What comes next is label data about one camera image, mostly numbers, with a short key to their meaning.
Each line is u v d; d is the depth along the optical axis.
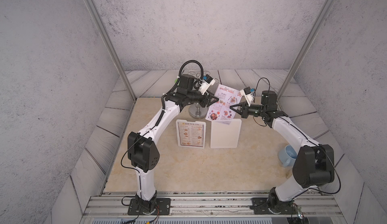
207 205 0.75
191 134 0.87
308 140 0.49
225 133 0.86
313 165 0.44
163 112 0.55
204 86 0.70
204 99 0.70
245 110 0.73
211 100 0.72
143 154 0.49
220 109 0.81
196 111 1.12
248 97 0.74
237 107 0.79
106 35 0.86
